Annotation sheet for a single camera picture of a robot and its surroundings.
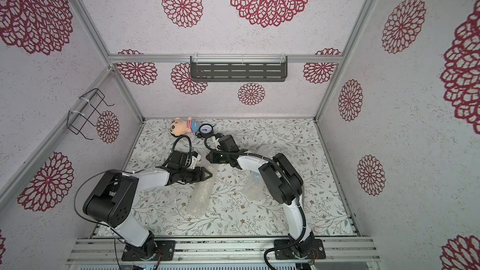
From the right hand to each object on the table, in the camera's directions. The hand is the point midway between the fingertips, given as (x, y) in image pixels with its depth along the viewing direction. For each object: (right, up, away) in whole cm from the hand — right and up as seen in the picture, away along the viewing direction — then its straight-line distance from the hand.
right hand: (205, 154), depth 93 cm
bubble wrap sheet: (+24, -13, -10) cm, 29 cm away
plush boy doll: (-18, +15, +13) cm, 26 cm away
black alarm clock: (-3, +13, +19) cm, 23 cm away
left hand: (+2, -11, -1) cm, 11 cm away
